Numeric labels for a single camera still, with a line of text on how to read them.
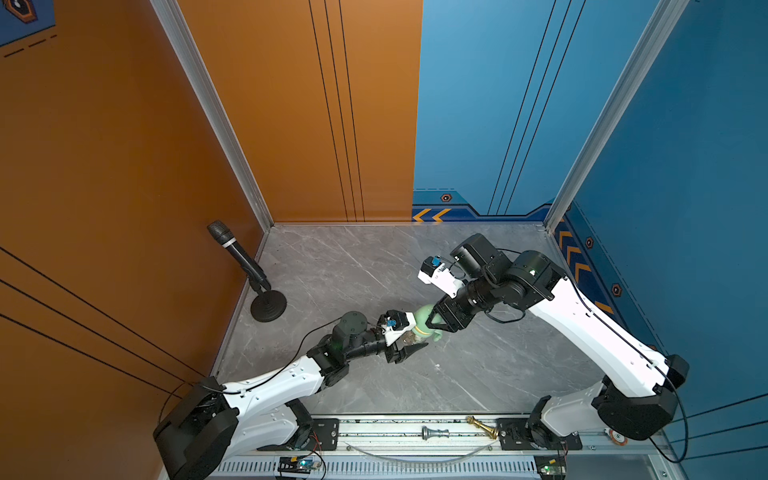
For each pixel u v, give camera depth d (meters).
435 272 0.58
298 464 0.71
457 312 0.56
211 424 0.41
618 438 0.72
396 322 0.61
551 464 0.71
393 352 0.65
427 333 0.66
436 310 0.57
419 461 0.71
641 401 0.39
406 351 0.66
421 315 0.64
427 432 0.72
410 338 0.68
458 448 0.72
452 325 0.56
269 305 0.95
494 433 0.72
